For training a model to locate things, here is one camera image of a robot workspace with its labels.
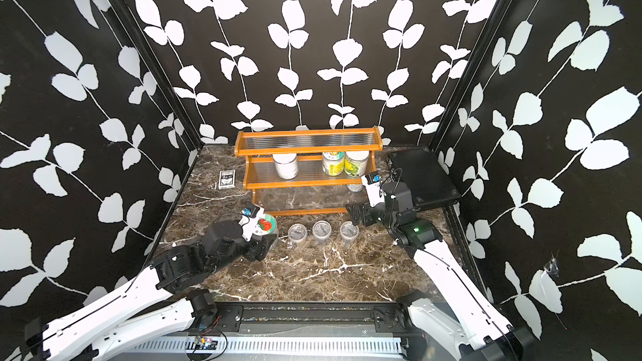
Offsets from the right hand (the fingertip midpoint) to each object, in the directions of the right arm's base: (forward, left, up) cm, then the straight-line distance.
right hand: (357, 196), depth 77 cm
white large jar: (+12, +24, +1) cm, 27 cm away
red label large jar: (-10, +27, 0) cm, 29 cm away
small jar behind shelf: (+16, -1, -17) cm, 23 cm away
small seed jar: (-5, +20, -16) cm, 26 cm away
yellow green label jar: (+15, +8, 0) cm, 17 cm away
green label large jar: (+14, 0, 0) cm, 14 cm away
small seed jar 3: (-5, +2, -16) cm, 17 cm away
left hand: (-10, +27, -2) cm, 29 cm away
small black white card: (+22, +54, -20) cm, 62 cm away
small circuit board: (-36, +44, -21) cm, 61 cm away
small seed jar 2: (-4, +12, -17) cm, 21 cm away
